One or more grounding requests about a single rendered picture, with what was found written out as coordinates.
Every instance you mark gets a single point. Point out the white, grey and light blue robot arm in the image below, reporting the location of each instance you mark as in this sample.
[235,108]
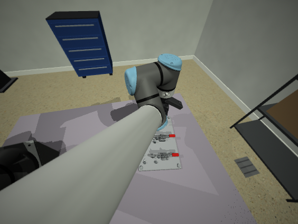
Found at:
[86,184]

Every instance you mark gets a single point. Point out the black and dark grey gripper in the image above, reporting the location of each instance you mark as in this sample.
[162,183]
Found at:
[165,105]

